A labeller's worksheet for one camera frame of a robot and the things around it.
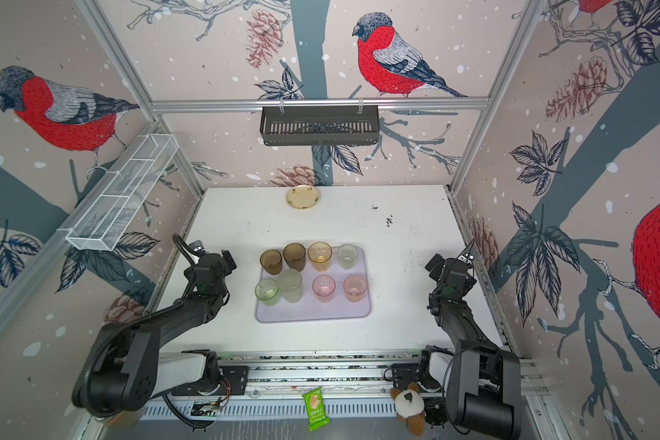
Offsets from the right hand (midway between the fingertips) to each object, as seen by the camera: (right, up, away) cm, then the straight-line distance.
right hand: (452, 259), depth 88 cm
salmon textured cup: (-32, -10, +2) cm, 34 cm away
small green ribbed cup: (-61, -11, +1) cm, 62 cm away
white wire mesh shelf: (-103, +15, -14) cm, 104 cm away
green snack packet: (-43, -35, -20) cm, 59 cm away
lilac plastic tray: (-47, -16, -1) cm, 50 cm away
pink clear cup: (-42, -9, 0) cm, 43 cm away
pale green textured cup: (-34, 0, +9) cm, 35 cm away
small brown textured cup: (-61, -2, +7) cm, 62 cm away
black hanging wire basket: (-45, +50, +17) cm, 69 cm away
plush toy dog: (-19, -34, -21) cm, 44 cm away
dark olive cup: (-53, +1, +3) cm, 53 cm away
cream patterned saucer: (-54, +22, +31) cm, 66 cm away
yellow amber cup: (-44, 0, +7) cm, 45 cm away
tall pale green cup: (-54, -8, +2) cm, 55 cm away
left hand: (-79, +3, +1) cm, 79 cm away
